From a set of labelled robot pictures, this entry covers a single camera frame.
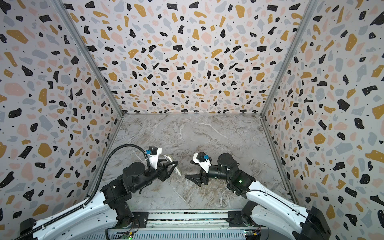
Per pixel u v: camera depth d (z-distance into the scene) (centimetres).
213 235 78
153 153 60
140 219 73
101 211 49
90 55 87
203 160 58
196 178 60
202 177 60
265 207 50
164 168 62
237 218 75
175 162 67
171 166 66
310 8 72
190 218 76
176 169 69
